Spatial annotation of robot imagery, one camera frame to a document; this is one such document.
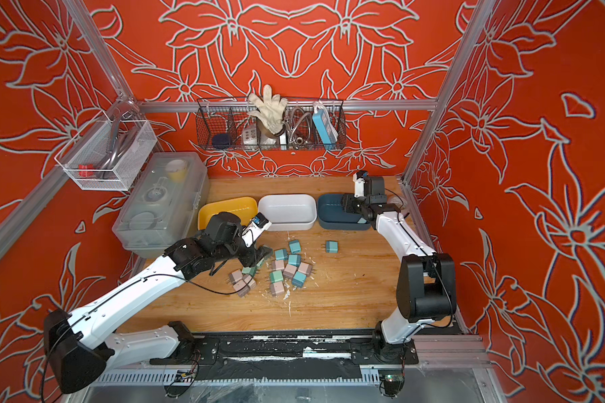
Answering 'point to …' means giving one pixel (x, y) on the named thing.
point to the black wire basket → (229, 124)
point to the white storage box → (289, 211)
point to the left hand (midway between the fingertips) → (264, 240)
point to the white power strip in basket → (250, 136)
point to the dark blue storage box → (332, 215)
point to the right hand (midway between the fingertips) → (341, 197)
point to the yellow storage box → (245, 208)
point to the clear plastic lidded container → (164, 203)
